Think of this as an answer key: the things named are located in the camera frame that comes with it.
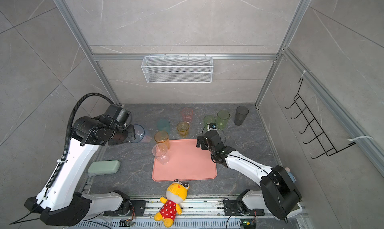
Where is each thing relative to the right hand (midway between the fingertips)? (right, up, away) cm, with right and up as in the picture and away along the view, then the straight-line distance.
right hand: (204, 136), depth 88 cm
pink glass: (-12, +14, +23) cm, 30 cm away
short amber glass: (-14, +4, +14) cm, 20 cm away
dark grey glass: (+26, +13, +11) cm, 31 cm away
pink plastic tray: (-11, -16, +3) cm, 20 cm away
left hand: (-34, +5, -22) cm, 40 cm away
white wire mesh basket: (-18, +44, +13) cm, 50 cm away
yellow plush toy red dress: (-15, -26, -16) cm, 34 cm away
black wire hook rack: (+48, -1, -29) cm, 56 cm away
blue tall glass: (-29, +5, -24) cm, 38 cm away
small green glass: (+5, +10, +17) cm, 20 cm away
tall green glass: (+13, +10, +11) cm, 20 cm away
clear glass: (-28, -11, +8) cm, 31 cm away
